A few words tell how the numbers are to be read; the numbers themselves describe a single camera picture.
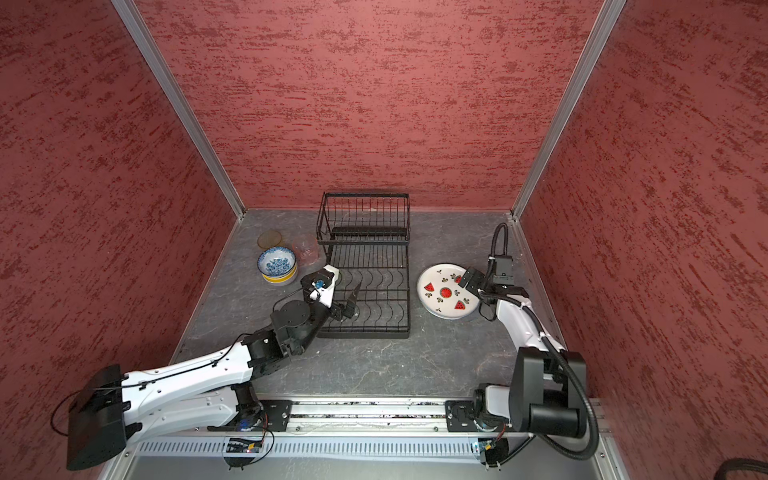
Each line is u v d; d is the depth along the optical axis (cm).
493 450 72
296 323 53
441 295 94
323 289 60
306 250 106
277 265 97
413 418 76
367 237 110
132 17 71
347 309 67
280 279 92
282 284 96
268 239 107
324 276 60
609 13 71
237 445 73
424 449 77
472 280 82
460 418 74
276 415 75
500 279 68
